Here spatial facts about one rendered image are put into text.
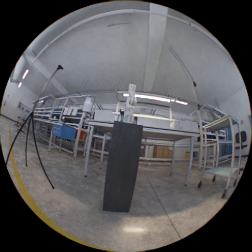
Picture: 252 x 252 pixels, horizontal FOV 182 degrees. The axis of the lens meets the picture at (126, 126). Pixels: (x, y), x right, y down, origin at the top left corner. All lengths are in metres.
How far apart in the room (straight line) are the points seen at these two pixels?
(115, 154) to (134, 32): 3.22
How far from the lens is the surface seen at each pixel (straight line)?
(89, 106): 2.47
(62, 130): 2.23
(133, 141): 0.62
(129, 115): 0.74
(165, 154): 4.80
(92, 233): 0.73
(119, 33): 3.24
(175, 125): 1.36
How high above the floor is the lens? 0.66
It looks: 15 degrees up
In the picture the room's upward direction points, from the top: 8 degrees clockwise
